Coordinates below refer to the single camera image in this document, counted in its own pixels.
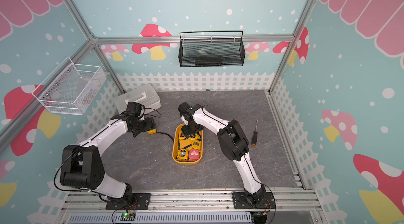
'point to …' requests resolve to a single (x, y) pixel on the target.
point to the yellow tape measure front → (182, 154)
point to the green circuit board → (127, 216)
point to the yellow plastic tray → (178, 144)
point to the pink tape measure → (194, 154)
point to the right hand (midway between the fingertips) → (191, 133)
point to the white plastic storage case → (144, 94)
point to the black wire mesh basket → (211, 49)
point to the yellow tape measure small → (196, 146)
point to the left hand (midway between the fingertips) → (150, 128)
